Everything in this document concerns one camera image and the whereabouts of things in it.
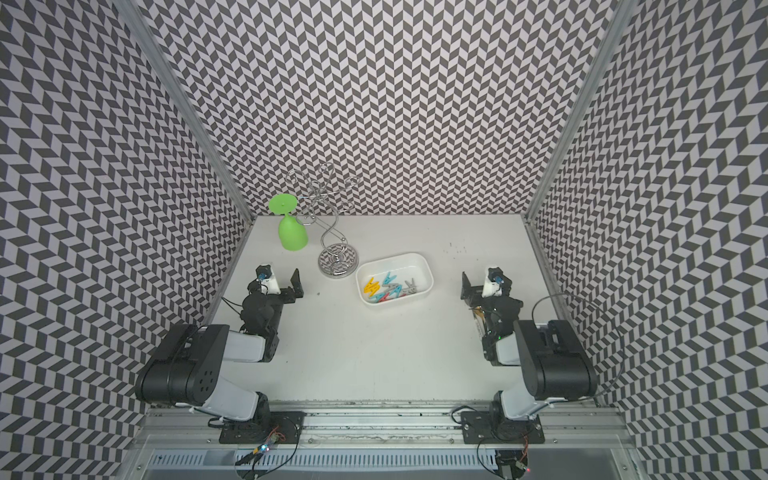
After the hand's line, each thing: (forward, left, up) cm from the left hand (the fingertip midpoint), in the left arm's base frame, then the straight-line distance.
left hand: (282, 272), depth 90 cm
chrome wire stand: (+12, -16, +20) cm, 28 cm away
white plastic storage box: (+8, -43, -9) cm, 44 cm away
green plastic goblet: (+6, -5, +11) cm, 14 cm away
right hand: (-1, -60, 0) cm, 60 cm away
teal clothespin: (+3, -32, -9) cm, 33 cm away
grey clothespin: (+1, -40, -10) cm, 41 cm away
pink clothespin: (-3, -31, -10) cm, 33 cm away
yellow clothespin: (+1, -27, -10) cm, 28 cm away
